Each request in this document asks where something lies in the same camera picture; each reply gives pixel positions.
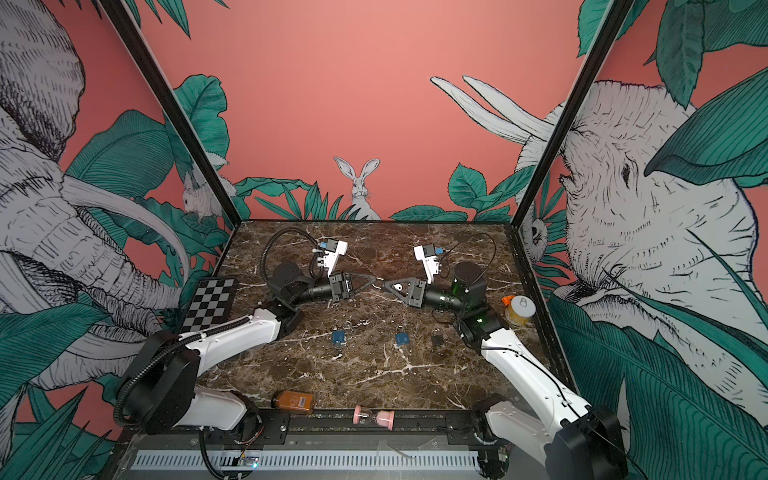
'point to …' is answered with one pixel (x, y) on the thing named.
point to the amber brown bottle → (292, 400)
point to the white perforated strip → (307, 460)
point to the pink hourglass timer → (383, 418)
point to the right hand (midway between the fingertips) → (385, 289)
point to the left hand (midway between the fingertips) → (375, 283)
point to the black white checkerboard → (210, 305)
